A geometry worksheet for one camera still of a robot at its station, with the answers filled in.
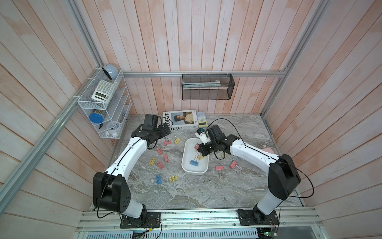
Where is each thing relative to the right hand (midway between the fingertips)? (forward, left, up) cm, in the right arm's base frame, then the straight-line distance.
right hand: (198, 148), depth 87 cm
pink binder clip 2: (-5, -22, -11) cm, 26 cm away
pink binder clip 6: (+3, +26, -10) cm, 28 cm away
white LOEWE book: (+31, +13, -8) cm, 34 cm away
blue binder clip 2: (-4, +2, -11) cm, 12 cm away
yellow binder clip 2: (+13, +14, -10) cm, 22 cm away
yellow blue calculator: (+35, -4, -11) cm, 37 cm away
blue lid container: (+5, +54, +21) cm, 58 cm away
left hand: (+6, +20, +7) cm, 22 cm away
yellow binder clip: (-15, +15, -9) cm, 23 cm away
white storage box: (+3, +5, -11) cm, 13 cm away
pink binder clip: (-7, -14, -12) cm, 20 cm away
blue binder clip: (-16, +23, -10) cm, 30 cm away
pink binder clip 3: (-7, +23, -10) cm, 26 cm away
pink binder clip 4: (-2, +20, -10) cm, 23 cm away
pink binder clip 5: (+12, +21, -11) cm, 27 cm away
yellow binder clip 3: (-4, +29, -9) cm, 31 cm away
